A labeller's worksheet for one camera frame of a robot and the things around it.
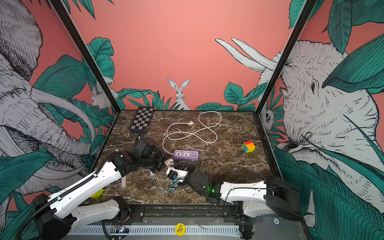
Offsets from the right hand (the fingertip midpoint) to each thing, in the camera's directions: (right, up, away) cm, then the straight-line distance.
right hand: (175, 161), depth 72 cm
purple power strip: (+4, -1, +21) cm, 22 cm away
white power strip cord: (+7, +11, +35) cm, 37 cm away
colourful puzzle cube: (+44, +4, +23) cm, 50 cm away
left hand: (0, +1, +1) cm, 2 cm away
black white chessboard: (-31, +21, +39) cm, 54 cm away
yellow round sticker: (+3, -32, -2) cm, 32 cm away
